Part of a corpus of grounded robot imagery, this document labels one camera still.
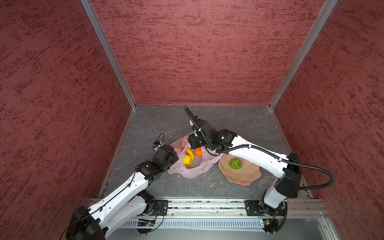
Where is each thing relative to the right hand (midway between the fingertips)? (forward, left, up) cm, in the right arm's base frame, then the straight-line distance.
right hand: (191, 141), depth 75 cm
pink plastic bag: (-8, -4, -11) cm, 14 cm away
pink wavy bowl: (-10, -32, -21) cm, 40 cm away
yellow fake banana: (+1, 0, -20) cm, 20 cm away
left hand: (-3, +9, -11) cm, 15 cm away
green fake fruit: (-6, -25, -15) cm, 30 cm away
